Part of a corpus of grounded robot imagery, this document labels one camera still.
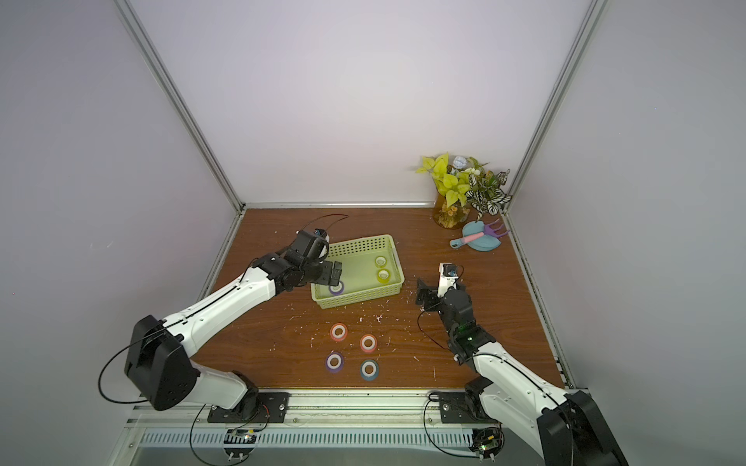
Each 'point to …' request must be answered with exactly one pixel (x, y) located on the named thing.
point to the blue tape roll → (369, 376)
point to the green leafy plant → (467, 181)
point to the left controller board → (239, 436)
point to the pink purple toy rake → (457, 243)
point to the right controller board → (487, 441)
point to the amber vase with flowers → (450, 216)
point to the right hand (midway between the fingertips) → (435, 276)
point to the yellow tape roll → (383, 276)
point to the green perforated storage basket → (371, 268)
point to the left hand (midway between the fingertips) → (332, 266)
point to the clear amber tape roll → (380, 261)
